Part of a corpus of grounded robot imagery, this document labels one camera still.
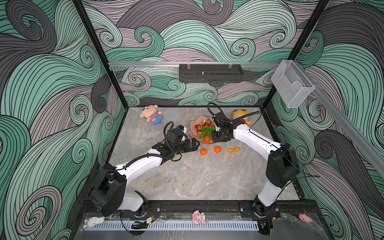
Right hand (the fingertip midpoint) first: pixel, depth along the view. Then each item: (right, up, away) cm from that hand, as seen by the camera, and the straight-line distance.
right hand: (215, 138), depth 89 cm
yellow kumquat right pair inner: (+11, -9, +6) cm, 15 cm away
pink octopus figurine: (-12, -34, -20) cm, 42 cm away
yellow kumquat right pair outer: (+15, -8, +6) cm, 18 cm away
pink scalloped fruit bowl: (-13, +3, +12) cm, 18 cm away
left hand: (-13, -2, -7) cm, 14 cm away
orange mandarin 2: (+2, -8, +6) cm, 10 cm away
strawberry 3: (-3, +9, +15) cm, 18 cm away
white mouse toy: (-62, -36, -21) cm, 75 cm away
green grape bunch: (-4, +3, +11) cm, 13 cm away
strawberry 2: (-11, +6, +12) cm, 17 cm away
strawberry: (-9, +3, +12) cm, 15 cm away
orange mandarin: (-7, -9, +4) cm, 12 cm away
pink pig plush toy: (-46, +17, +19) cm, 52 cm away
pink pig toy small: (+40, -36, -19) cm, 57 cm away
